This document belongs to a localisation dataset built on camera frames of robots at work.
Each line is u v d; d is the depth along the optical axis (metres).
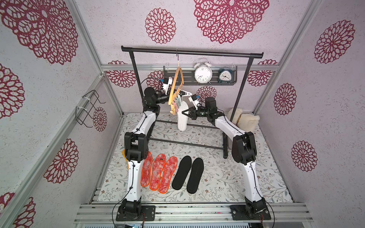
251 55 0.58
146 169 0.89
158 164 0.90
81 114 0.73
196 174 0.88
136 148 0.62
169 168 0.90
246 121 1.03
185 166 0.90
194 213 0.75
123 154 0.63
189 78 0.92
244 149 0.62
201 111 0.85
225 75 0.90
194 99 0.83
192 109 0.85
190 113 0.88
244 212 0.69
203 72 0.88
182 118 0.92
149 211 0.75
